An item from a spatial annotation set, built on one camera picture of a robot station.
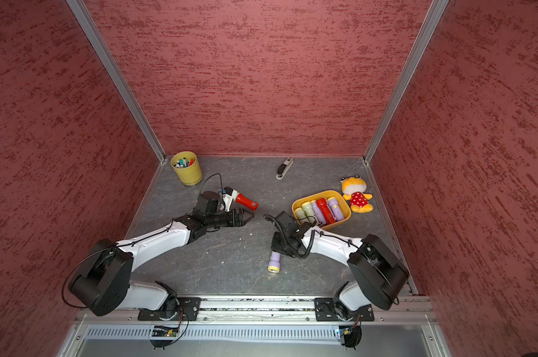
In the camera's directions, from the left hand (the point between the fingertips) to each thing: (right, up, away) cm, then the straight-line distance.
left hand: (247, 219), depth 85 cm
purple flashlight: (+39, +2, +12) cm, 41 cm away
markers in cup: (-33, +24, +19) cm, 45 cm away
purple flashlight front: (+11, -16, -4) cm, 19 cm away
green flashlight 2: (+26, +2, +10) cm, 28 cm away
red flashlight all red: (+34, 0, +7) cm, 35 cm away
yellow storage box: (+42, +5, +11) cm, 44 cm away
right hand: (+11, -13, +1) cm, 17 cm away
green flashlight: (+23, 0, +10) cm, 25 cm away
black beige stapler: (+16, +22, +27) cm, 38 cm away
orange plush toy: (+48, +12, +16) cm, 52 cm away
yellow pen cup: (-29, +17, +18) cm, 38 cm away
